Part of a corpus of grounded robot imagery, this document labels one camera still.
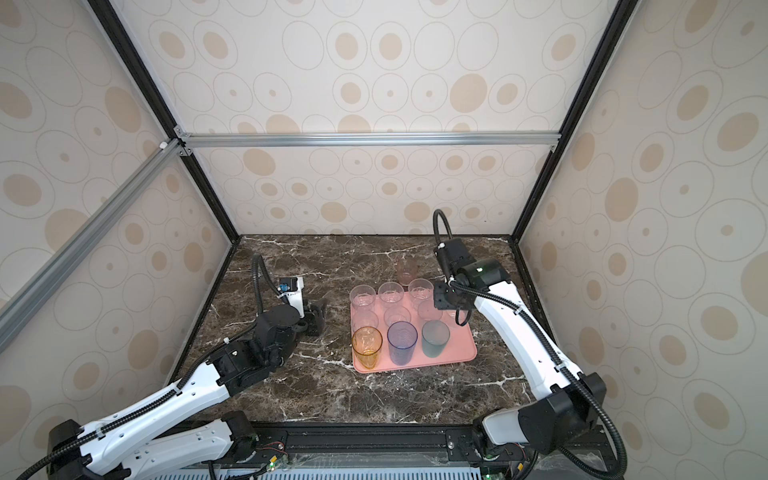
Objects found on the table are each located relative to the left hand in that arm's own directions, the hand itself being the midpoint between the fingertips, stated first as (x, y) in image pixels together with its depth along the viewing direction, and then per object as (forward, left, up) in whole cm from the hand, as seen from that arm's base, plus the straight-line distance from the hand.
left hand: (327, 299), depth 73 cm
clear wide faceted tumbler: (+5, -7, -20) cm, 22 cm away
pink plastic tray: (-5, -14, -11) cm, 19 cm away
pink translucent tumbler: (+25, -21, -22) cm, 40 cm away
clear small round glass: (+8, -27, -21) cm, 35 cm away
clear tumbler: (+13, -6, -21) cm, 25 cm away
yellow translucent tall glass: (-4, -9, -17) cm, 19 cm away
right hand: (+3, -30, -4) cm, 31 cm away
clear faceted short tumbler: (+16, -26, -21) cm, 37 cm away
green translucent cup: (-2, -28, -16) cm, 32 cm away
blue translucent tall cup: (-3, -19, -16) cm, 25 cm away
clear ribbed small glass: (+16, -15, -22) cm, 31 cm away
